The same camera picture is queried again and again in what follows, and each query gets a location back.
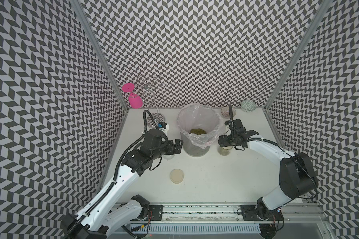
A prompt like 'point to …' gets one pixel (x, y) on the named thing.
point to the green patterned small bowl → (248, 106)
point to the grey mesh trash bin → (191, 149)
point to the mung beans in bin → (198, 131)
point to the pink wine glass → (135, 101)
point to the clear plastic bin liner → (201, 123)
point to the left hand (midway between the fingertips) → (174, 143)
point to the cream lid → (176, 176)
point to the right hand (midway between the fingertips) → (225, 142)
